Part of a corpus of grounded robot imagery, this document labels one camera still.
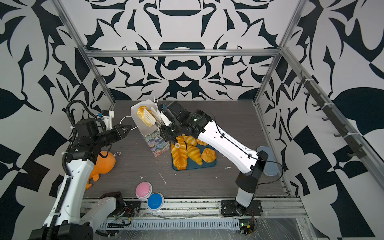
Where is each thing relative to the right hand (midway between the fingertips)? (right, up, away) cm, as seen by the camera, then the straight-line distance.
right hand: (161, 133), depth 67 cm
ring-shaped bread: (+19, -9, +27) cm, 34 cm away
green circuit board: (+39, -44, +4) cm, 59 cm away
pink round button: (-12, -31, +12) cm, 35 cm away
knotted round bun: (+23, -15, +22) cm, 35 cm away
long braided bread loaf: (+6, -14, +22) cm, 27 cm away
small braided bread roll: (-11, +9, +5) cm, 15 cm away
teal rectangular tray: (+13, -21, +21) cm, 33 cm away
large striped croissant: (+14, -14, +22) cm, 29 cm away
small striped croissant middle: (+12, -7, +27) cm, 31 cm away
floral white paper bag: (-6, -2, +7) cm, 10 cm away
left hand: (-16, +3, +6) cm, 17 cm away
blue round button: (-4, -35, +8) cm, 36 cm away
